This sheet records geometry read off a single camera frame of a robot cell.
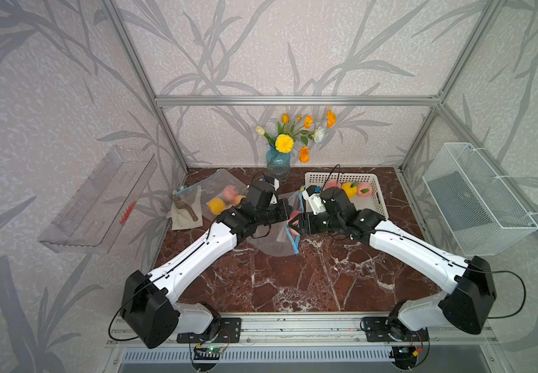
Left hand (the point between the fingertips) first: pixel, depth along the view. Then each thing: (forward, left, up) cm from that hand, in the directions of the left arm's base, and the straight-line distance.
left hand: (296, 209), depth 75 cm
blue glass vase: (+36, +6, -14) cm, 39 cm away
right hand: (-2, 0, -3) cm, 4 cm away
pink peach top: (+29, -19, -19) cm, 40 cm away
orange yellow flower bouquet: (+33, +1, +4) cm, 33 cm away
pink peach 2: (+24, -33, -18) cm, 44 cm away
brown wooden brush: (+18, +51, -24) cm, 59 cm away
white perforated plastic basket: (+20, -38, -22) cm, 48 cm away
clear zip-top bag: (+24, +37, -24) cm, 50 cm away
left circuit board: (-36, +26, -26) cm, 52 cm away
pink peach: (-3, +1, +2) cm, 4 cm away
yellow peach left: (+23, -27, -18) cm, 40 cm away
